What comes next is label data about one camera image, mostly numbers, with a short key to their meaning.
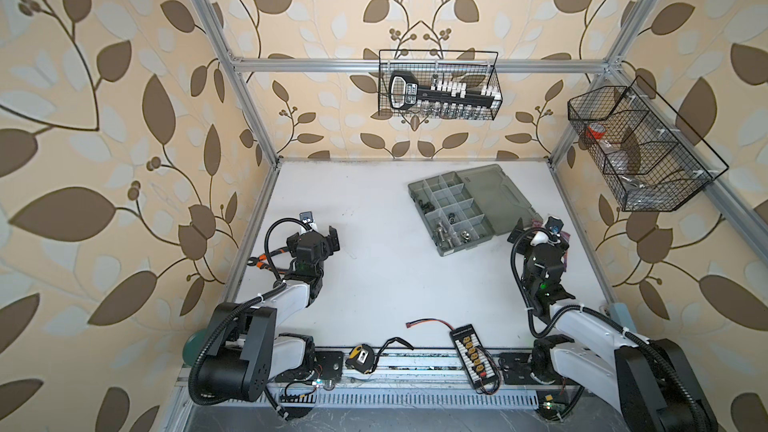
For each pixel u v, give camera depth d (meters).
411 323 0.82
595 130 0.88
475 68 0.91
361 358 0.74
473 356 0.75
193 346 1.49
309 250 0.68
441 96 0.83
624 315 0.77
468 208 1.05
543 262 0.63
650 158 0.73
